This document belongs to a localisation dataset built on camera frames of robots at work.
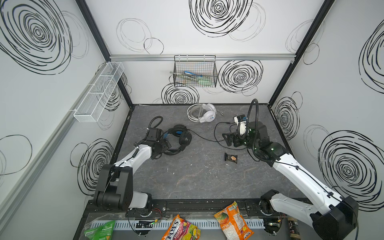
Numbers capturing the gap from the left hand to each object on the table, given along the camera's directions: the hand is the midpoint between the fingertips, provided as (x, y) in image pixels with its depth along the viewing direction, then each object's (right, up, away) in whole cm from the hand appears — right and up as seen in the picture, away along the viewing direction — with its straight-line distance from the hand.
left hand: (165, 146), depth 91 cm
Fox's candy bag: (+12, -32, -25) cm, 42 cm away
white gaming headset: (+24, +22, +21) cm, 39 cm away
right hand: (+36, +10, -15) cm, 40 cm away
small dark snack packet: (+40, -6, -1) cm, 40 cm away
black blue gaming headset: (+12, +5, 0) cm, 13 cm away
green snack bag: (-21, -33, -26) cm, 47 cm away
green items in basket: (+22, +39, -4) cm, 45 cm away
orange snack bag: (+35, -30, -24) cm, 52 cm away
